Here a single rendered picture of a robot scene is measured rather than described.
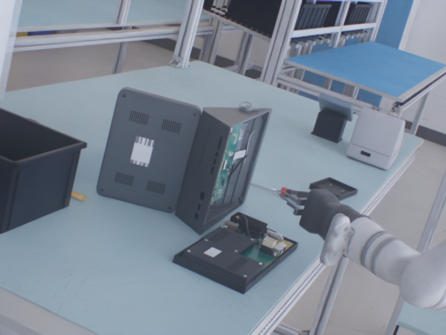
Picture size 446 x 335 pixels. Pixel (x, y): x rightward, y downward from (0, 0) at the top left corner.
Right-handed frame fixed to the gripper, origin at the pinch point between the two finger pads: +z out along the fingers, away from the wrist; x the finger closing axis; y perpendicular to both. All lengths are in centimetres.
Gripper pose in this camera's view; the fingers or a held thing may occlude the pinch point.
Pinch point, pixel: (280, 192)
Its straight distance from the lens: 144.3
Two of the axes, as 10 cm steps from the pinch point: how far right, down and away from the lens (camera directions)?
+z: -5.8, -3.9, 7.2
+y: 7.7, 0.2, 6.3
